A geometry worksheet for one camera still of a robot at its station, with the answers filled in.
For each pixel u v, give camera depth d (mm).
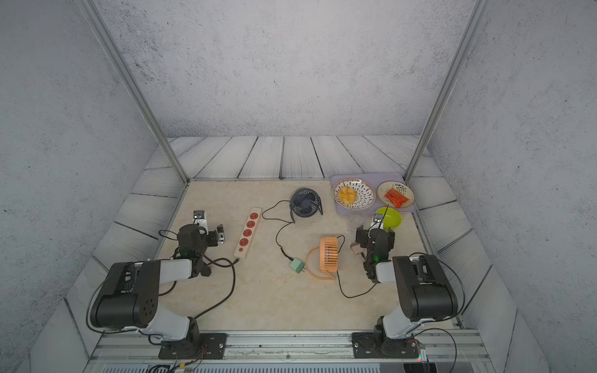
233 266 910
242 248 936
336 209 1107
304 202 998
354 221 1025
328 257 839
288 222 1042
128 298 450
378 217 808
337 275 879
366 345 726
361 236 854
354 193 1111
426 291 461
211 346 728
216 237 867
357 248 927
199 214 814
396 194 1133
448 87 870
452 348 700
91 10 699
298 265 889
